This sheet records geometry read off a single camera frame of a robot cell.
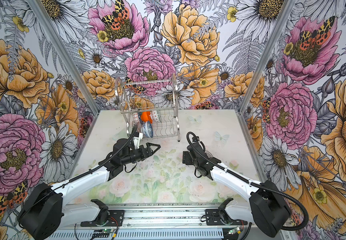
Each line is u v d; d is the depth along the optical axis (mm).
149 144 728
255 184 447
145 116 1017
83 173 524
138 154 727
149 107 1235
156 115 1020
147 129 938
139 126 1022
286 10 728
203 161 650
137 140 759
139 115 1017
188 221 740
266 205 413
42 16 739
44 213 403
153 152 727
